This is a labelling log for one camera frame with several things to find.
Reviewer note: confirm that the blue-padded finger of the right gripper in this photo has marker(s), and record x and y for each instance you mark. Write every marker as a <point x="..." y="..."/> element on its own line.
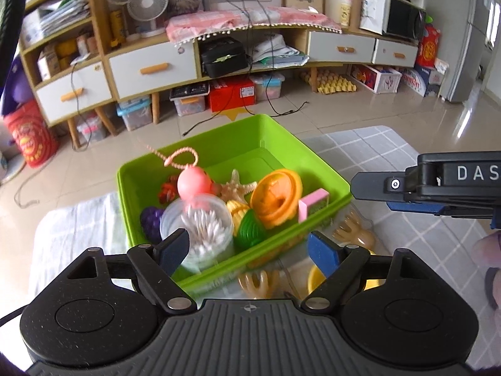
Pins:
<point x="490" y="213"/>

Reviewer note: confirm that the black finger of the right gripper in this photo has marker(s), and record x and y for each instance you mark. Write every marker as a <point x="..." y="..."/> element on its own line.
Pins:
<point x="389" y="186"/>

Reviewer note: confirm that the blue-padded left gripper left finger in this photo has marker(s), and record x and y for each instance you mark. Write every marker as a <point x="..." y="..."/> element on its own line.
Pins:
<point x="154" y="266"/>

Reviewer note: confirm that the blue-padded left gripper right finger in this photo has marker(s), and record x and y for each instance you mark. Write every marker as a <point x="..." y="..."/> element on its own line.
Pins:
<point x="333" y="259"/>

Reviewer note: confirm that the purple plastic grapes toy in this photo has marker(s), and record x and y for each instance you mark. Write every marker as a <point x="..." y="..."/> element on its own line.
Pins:
<point x="150" y="220"/>

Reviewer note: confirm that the clear cotton swab jar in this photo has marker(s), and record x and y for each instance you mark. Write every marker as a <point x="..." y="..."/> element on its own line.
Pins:
<point x="208" y="222"/>

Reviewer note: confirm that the pink rectangular block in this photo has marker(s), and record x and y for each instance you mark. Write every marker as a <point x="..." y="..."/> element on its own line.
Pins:
<point x="312" y="203"/>

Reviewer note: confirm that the pink rubber pig toy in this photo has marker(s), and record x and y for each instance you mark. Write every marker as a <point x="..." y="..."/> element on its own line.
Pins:
<point x="190" y="182"/>

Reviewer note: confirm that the orange toy with green leaf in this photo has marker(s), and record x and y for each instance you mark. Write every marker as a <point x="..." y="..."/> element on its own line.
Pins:
<point x="273" y="203"/>

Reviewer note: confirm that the dried beige starfish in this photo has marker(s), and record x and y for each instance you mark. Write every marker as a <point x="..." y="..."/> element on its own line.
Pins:
<point x="235" y="190"/>

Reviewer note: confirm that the yellow plastic bowl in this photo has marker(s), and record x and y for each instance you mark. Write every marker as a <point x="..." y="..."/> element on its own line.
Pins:
<point x="316" y="278"/>

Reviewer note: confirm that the brown rubber hand toy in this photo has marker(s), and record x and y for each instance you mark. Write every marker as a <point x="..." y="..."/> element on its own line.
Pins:
<point x="352" y="230"/>
<point x="259" y="286"/>

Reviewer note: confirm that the green plastic cookie box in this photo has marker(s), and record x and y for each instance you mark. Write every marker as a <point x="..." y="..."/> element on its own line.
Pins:
<point x="255" y="147"/>

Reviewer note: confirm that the yellow egg tray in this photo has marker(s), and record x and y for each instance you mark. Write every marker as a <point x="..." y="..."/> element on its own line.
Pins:
<point x="326" y="81"/>

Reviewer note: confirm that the clear storage bin pink lid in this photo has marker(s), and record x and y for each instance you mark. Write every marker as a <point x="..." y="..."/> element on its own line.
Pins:
<point x="90" y="128"/>

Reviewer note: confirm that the clear storage bin blue lid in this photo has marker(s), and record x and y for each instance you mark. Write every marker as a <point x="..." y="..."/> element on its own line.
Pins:
<point x="135" y="113"/>

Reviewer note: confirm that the red printed bag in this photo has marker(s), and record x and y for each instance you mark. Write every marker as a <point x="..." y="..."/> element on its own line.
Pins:
<point x="35" y="140"/>

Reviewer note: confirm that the white microwave oven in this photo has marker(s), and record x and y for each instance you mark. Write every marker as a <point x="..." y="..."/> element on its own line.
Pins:
<point x="405" y="19"/>

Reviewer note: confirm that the silver refrigerator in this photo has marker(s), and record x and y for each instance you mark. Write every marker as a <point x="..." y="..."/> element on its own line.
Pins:
<point x="464" y="27"/>

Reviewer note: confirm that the red cardboard box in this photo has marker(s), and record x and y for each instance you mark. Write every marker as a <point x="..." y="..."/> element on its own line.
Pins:
<point x="231" y="93"/>

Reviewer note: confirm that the black bag on shelf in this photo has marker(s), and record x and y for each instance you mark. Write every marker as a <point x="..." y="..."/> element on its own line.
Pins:
<point x="222" y="56"/>

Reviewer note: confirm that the purple plush toy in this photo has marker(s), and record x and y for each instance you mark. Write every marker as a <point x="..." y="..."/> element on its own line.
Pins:
<point x="17" y="90"/>

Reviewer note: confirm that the pink lace cloth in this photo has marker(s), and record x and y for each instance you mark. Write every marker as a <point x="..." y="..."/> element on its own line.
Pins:
<point x="198" y="26"/>

